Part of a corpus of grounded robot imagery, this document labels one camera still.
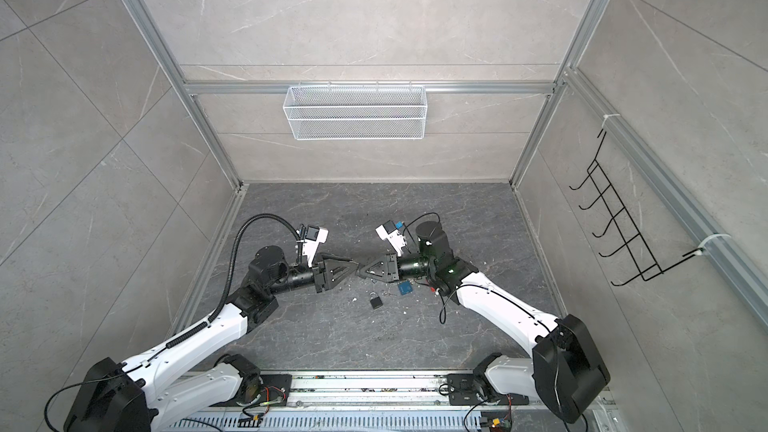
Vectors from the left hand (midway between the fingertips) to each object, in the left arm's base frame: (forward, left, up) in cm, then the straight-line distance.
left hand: (353, 260), depth 70 cm
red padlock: (-11, -17, +6) cm, 21 cm away
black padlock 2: (0, -5, -24) cm, 24 cm away
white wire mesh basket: (+54, +1, +5) cm, 55 cm away
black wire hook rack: (-3, -62, +9) cm, 63 cm away
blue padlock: (+3, -14, -23) cm, 27 cm away
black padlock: (-2, -1, -1) cm, 2 cm away
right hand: (-2, -3, -2) cm, 4 cm away
